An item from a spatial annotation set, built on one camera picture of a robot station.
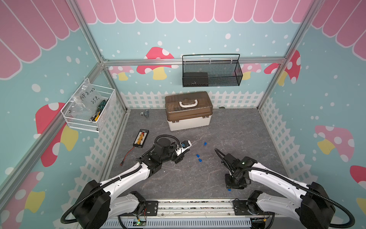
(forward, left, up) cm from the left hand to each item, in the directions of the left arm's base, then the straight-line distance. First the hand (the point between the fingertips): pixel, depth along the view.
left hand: (187, 149), depth 80 cm
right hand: (-17, -24, -11) cm, 31 cm away
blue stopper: (+13, -13, -14) cm, 23 cm away
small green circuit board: (-34, +23, -16) cm, 44 cm away
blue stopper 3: (0, -9, -15) cm, 17 cm away
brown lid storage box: (+25, +1, +6) cm, 26 cm away
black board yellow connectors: (+15, +33, -12) cm, 38 cm away
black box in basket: (+43, -5, +17) cm, 47 cm away
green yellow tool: (+12, +46, +18) cm, 51 cm away
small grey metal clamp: (+39, +35, -13) cm, 54 cm away
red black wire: (+3, +41, -16) cm, 44 cm away
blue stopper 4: (-18, -24, -14) cm, 33 cm away
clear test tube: (-5, +10, -15) cm, 19 cm away
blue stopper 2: (+4, -7, -15) cm, 17 cm away
